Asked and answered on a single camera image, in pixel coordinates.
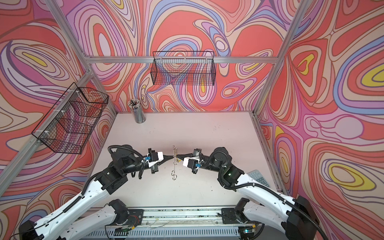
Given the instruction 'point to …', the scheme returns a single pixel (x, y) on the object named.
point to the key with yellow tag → (178, 160)
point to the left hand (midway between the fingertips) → (172, 155)
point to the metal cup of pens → (137, 111)
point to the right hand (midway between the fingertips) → (180, 156)
